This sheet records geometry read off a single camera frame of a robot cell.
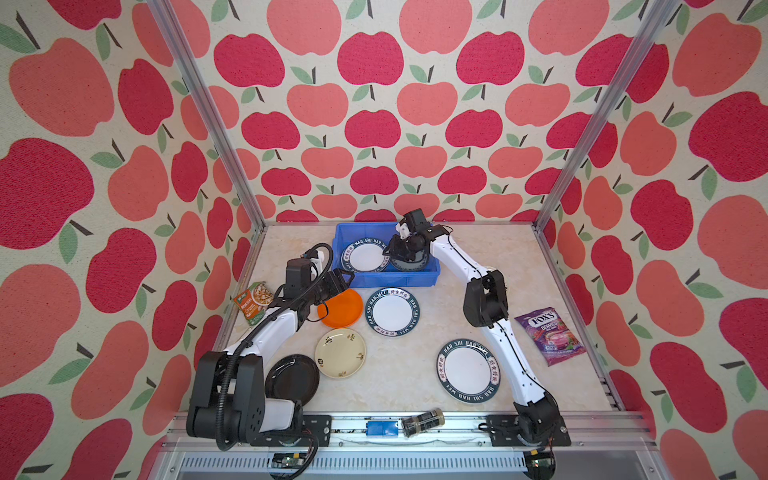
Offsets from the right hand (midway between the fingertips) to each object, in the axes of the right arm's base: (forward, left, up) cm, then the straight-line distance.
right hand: (389, 251), depth 105 cm
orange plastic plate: (-22, +14, -7) cm, 27 cm away
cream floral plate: (-35, +12, -9) cm, 38 cm away
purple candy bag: (-25, -51, -4) cm, 57 cm away
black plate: (-45, +22, -2) cm, 50 cm away
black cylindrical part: (-52, -13, -3) cm, 54 cm away
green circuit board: (-63, +19, -7) cm, 66 cm away
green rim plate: (0, +9, -3) cm, 10 cm away
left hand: (-19, +9, +9) cm, 23 cm away
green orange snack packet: (-23, +43, -3) cm, 49 cm away
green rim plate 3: (-37, -26, -6) cm, 46 cm away
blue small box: (-54, -3, -3) cm, 55 cm away
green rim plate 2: (-21, -3, -6) cm, 22 cm away
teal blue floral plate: (-9, -11, +7) cm, 15 cm away
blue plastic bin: (+9, +18, -1) cm, 20 cm away
